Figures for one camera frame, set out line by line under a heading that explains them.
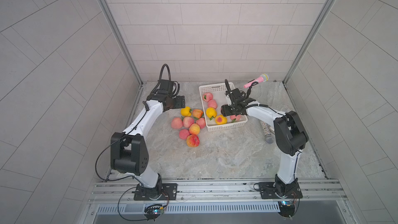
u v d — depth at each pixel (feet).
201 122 2.95
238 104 2.41
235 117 3.07
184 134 2.84
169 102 2.37
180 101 2.53
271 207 2.23
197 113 3.08
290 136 1.64
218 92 3.56
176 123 2.91
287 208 2.21
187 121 2.96
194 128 2.85
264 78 2.93
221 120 2.93
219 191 2.38
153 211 2.13
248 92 3.14
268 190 2.33
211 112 3.08
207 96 3.31
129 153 1.40
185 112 3.09
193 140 2.71
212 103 3.24
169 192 2.33
